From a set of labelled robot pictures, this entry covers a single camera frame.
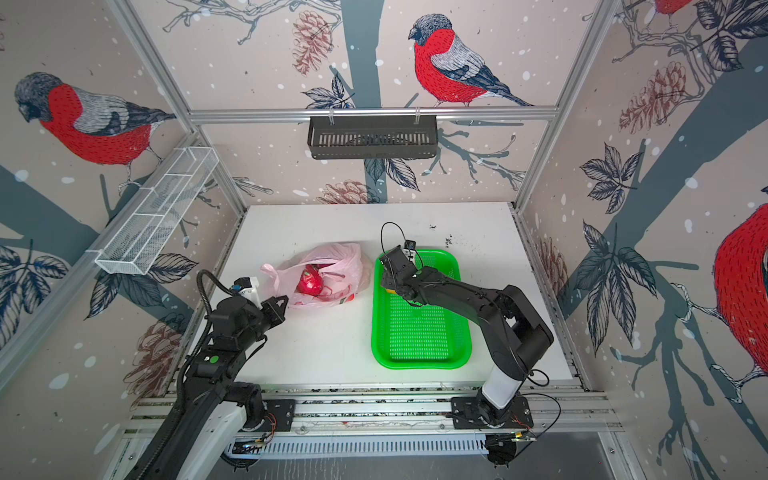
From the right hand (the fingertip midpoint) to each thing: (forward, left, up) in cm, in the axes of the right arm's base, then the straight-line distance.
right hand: (394, 278), depth 92 cm
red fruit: (-3, +26, +2) cm, 26 cm away
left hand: (-12, +28, +9) cm, 32 cm away
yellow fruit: (-5, +1, 0) cm, 5 cm away
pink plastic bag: (-2, +13, +8) cm, 16 cm away
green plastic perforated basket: (-16, -4, -6) cm, 17 cm away
